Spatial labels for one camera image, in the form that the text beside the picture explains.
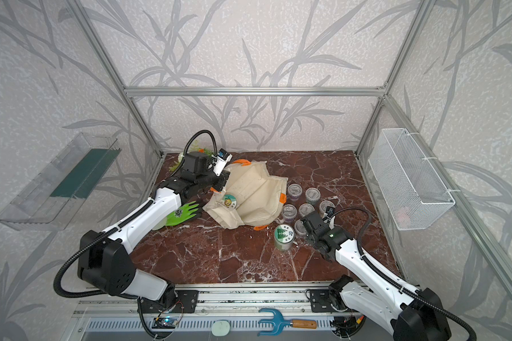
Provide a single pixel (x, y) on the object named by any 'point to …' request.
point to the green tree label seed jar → (284, 234)
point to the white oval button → (220, 328)
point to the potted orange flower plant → (195, 148)
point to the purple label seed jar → (294, 192)
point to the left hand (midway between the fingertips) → (229, 172)
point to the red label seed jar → (324, 204)
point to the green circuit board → (164, 322)
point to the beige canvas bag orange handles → (252, 197)
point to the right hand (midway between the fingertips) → (318, 233)
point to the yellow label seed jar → (230, 201)
